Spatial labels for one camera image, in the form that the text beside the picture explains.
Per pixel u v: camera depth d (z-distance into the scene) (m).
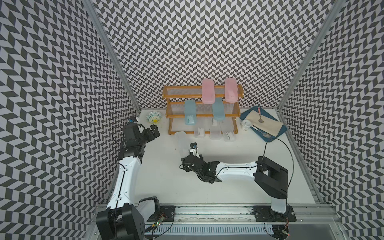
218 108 1.00
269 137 1.01
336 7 0.67
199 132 1.01
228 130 1.02
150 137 0.71
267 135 1.01
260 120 1.10
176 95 0.86
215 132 1.02
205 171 0.63
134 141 0.58
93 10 0.72
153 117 1.12
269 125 1.09
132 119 0.69
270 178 0.47
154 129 0.72
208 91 0.88
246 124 1.02
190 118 0.91
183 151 0.87
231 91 0.87
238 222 0.71
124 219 0.38
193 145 0.74
